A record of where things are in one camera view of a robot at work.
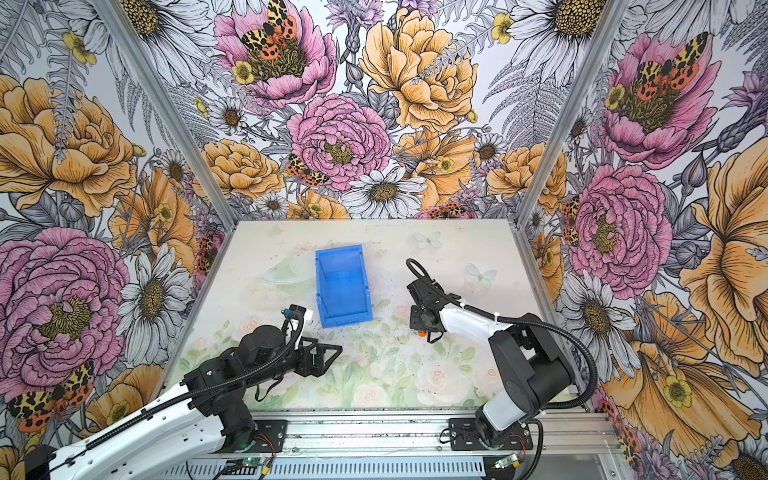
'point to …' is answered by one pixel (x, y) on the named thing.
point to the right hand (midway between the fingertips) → (422, 329)
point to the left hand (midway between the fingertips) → (326, 354)
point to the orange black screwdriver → (422, 333)
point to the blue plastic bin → (344, 296)
